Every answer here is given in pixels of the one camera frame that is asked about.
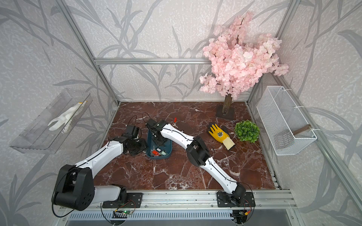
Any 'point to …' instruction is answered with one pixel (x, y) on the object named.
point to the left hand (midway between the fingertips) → (146, 146)
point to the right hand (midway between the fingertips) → (161, 140)
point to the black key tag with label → (159, 149)
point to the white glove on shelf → (66, 119)
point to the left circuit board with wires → (124, 212)
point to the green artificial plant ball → (247, 131)
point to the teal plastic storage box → (151, 145)
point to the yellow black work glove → (221, 133)
